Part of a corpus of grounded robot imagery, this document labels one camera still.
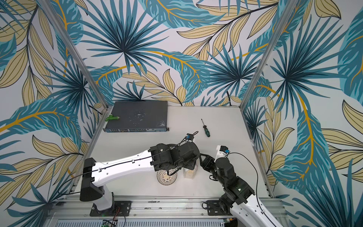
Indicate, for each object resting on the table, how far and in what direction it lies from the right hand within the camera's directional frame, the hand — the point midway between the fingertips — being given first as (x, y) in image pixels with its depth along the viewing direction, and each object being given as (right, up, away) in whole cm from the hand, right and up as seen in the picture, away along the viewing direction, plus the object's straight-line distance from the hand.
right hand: (195, 160), depth 73 cm
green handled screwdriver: (+10, +14, +30) cm, 35 cm away
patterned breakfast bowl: (-17, -13, +8) cm, 23 cm away
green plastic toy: (-59, +23, +31) cm, 71 cm away
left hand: (-2, 0, -5) cm, 6 cm away
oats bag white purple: (-3, -9, +4) cm, 10 cm away
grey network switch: (-41, +24, +34) cm, 58 cm away
